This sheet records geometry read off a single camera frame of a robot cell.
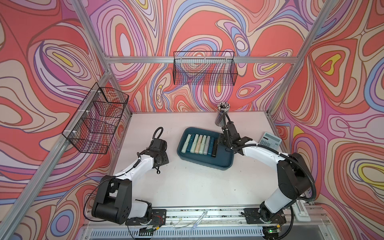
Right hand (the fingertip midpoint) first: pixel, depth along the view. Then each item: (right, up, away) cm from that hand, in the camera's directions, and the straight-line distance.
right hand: (221, 141), depth 92 cm
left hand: (-35, -11, -2) cm, 37 cm away
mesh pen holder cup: (+2, +22, +6) cm, 23 cm away
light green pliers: (-23, -5, +4) cm, 24 cm away
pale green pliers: (-18, -6, +3) cm, 19 cm away
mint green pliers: (-12, -6, +1) cm, 14 cm away
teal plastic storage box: (+3, -13, +6) cm, 15 cm away
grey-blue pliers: (-9, -3, +4) cm, 10 cm away
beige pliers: (-15, -6, +1) cm, 16 cm away
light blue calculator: (+36, 0, +9) cm, 37 cm away
